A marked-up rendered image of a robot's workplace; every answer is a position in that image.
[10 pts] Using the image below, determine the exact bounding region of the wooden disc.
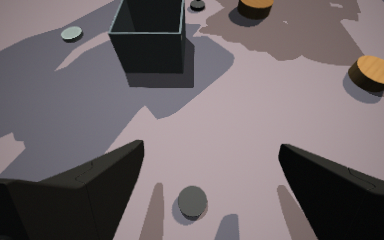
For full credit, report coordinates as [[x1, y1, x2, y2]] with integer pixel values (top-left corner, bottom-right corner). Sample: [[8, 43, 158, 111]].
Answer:
[[348, 55, 384, 92], [237, 0, 274, 20]]

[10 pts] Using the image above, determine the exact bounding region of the pale grey flat disc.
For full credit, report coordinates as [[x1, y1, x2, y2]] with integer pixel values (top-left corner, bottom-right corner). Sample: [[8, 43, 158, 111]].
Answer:
[[61, 27, 83, 42]]

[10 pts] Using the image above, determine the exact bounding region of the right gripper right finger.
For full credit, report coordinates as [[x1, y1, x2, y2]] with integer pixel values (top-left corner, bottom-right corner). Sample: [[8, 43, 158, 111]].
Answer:
[[278, 144, 384, 240]]

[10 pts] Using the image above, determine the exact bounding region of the dark grey disc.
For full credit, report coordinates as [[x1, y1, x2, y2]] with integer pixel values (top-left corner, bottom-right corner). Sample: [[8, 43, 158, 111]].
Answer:
[[190, 0, 205, 11], [178, 186, 207, 217]]

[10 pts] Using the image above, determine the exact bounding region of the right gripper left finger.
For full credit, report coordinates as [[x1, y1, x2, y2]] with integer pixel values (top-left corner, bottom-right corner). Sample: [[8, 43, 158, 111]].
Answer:
[[0, 140, 145, 240]]

